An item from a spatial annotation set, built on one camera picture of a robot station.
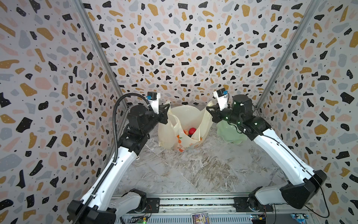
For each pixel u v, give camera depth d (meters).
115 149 0.44
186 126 0.95
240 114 0.52
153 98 0.54
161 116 0.59
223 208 0.73
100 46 0.85
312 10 0.72
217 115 0.61
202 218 0.69
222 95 0.58
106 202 0.40
